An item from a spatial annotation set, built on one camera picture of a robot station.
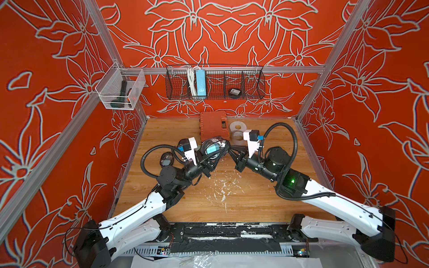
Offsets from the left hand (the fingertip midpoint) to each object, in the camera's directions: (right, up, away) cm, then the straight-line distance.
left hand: (221, 149), depth 57 cm
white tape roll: (+15, +11, +58) cm, 61 cm away
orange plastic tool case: (-3, +12, +54) cm, 55 cm away
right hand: (+1, 0, +2) cm, 2 cm away
